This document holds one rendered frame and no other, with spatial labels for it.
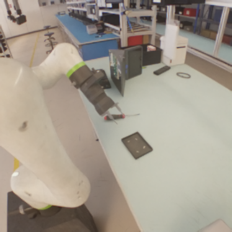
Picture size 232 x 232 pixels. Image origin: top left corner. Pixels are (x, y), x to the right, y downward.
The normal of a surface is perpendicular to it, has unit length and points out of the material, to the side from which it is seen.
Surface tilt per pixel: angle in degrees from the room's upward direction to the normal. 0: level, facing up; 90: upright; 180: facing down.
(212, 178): 0
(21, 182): 12
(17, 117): 99
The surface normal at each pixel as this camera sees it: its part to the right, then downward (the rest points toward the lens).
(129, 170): -0.06, -0.75
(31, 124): 0.84, 0.43
